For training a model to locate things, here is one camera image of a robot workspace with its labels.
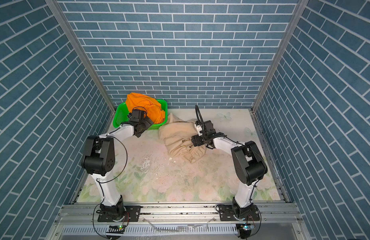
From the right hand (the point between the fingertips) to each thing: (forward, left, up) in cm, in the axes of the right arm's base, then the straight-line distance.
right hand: (196, 136), depth 97 cm
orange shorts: (+19, +33, +6) cm, 38 cm away
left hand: (+6, +34, +3) cm, 34 cm away
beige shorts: (+1, +13, -1) cm, 13 cm away
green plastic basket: (+20, +60, -2) cm, 63 cm away
